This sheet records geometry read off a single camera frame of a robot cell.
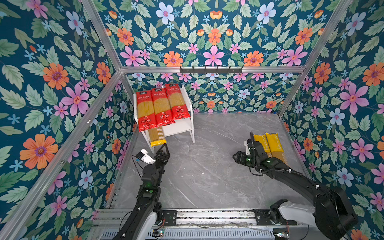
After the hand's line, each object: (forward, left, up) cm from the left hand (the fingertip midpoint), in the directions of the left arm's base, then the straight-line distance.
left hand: (167, 143), depth 76 cm
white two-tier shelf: (+18, -8, -7) cm, 20 cm away
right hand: (-3, -37, -13) cm, 40 cm away
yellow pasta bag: (+8, +7, -5) cm, 12 cm away
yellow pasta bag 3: (+6, -68, -21) cm, 71 cm away
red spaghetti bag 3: (+14, -7, +12) cm, 20 cm away
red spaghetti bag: (+13, +10, +12) cm, 20 cm away
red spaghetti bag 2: (+12, +1, +12) cm, 17 cm away
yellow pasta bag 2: (+12, -61, -20) cm, 65 cm away
